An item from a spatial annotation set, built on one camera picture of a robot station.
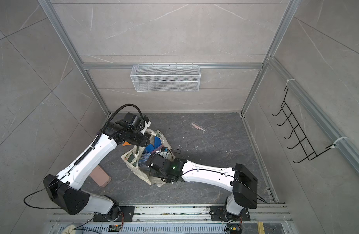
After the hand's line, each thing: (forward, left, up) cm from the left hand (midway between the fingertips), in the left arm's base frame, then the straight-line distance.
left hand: (151, 139), depth 76 cm
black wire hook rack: (-17, -68, +11) cm, 71 cm away
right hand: (-14, -1, -8) cm, 16 cm away
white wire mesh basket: (+47, -6, +7) cm, 48 cm away
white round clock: (-37, +37, -18) cm, 55 cm away
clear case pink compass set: (+26, -29, -23) cm, 45 cm away
